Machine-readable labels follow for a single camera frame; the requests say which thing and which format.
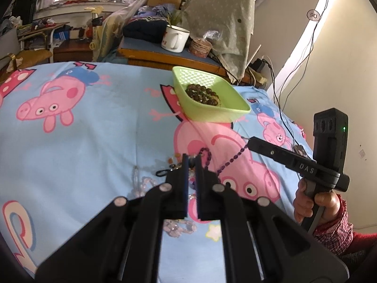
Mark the green plastic basket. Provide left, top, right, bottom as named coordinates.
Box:
left=172, top=66, right=252, bottom=124

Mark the black power adapter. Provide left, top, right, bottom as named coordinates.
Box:
left=250, top=57, right=267, bottom=73

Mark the person's right forearm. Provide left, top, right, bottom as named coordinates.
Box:
left=311, top=195, right=377, bottom=257

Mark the person's right hand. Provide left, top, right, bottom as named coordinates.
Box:
left=293, top=178, right=344, bottom=225

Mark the grey dotted cloth cover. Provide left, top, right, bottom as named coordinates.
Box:
left=179, top=0, right=255, bottom=81

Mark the dark folded clothing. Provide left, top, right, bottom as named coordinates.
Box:
left=123, top=17, right=170, bottom=42

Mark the white stick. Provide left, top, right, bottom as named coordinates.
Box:
left=247, top=44, right=262, bottom=69

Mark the pink crystal bracelet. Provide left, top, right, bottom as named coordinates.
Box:
left=130, top=166, right=197, bottom=238

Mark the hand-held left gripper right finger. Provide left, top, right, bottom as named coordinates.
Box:
left=194, top=155, right=350, bottom=283

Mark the printed cartoon blanket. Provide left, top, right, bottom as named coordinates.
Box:
left=0, top=61, right=313, bottom=283

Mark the white enamel mug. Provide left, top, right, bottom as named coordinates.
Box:
left=161, top=25, right=191, bottom=54

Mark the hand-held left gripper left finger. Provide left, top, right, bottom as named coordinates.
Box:
left=35, top=153, right=189, bottom=283

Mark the wooden desk with blue top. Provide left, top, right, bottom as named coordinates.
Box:
left=117, top=36, right=234, bottom=79

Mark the small folding table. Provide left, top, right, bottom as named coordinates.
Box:
left=17, top=21, right=72, bottom=51

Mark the clear plastic bag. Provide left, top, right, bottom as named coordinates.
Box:
left=203, top=30, right=222, bottom=42

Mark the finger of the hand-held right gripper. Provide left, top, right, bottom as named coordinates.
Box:
left=247, top=137, right=295, bottom=168

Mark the black cable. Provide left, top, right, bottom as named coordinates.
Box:
left=263, top=0, right=339, bottom=154

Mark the black clasp keychain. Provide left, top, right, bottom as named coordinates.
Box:
left=155, top=165, right=181, bottom=178

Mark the blue shoe box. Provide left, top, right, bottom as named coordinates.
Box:
left=54, top=26, right=72, bottom=41

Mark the round woven basket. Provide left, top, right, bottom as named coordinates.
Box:
left=188, top=38, right=213, bottom=58

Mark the purple bead necklace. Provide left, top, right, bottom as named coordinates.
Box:
left=188, top=141, right=251, bottom=190

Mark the brown wooden bead bracelet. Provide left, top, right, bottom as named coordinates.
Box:
left=184, top=84, right=222, bottom=106

